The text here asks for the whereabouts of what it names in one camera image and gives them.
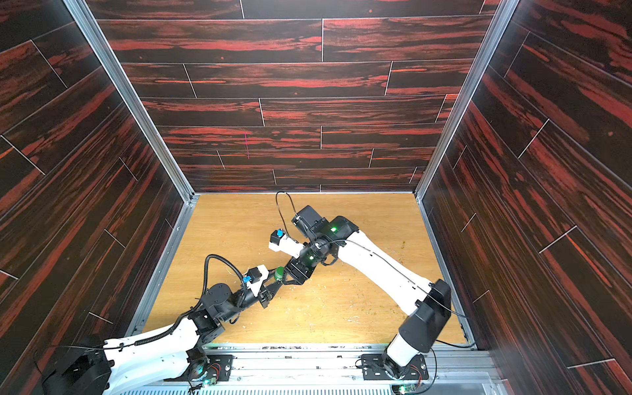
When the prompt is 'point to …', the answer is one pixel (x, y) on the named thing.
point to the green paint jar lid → (284, 270)
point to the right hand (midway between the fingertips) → (295, 269)
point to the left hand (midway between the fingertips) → (282, 275)
